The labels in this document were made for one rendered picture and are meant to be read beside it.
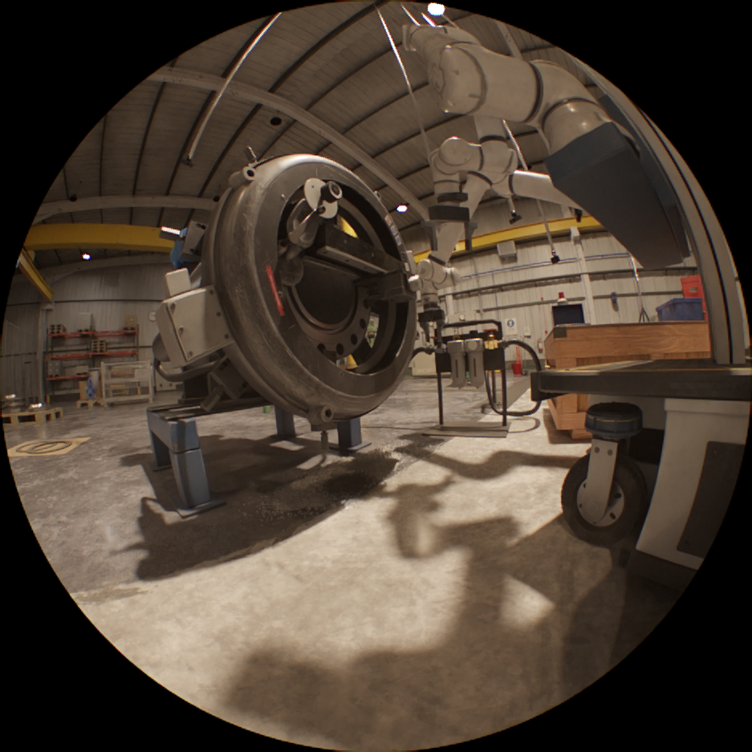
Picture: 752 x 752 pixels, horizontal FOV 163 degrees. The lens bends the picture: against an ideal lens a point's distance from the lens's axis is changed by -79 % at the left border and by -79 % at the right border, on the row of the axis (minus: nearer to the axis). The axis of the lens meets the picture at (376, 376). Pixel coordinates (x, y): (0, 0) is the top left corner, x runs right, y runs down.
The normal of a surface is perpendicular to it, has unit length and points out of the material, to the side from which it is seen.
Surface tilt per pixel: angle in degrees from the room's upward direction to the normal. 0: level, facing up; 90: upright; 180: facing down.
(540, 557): 0
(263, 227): 90
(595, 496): 90
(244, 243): 92
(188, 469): 90
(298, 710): 0
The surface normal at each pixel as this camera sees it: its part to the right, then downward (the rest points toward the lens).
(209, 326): 0.83, -0.04
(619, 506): -0.96, 0.07
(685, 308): -0.61, 0.06
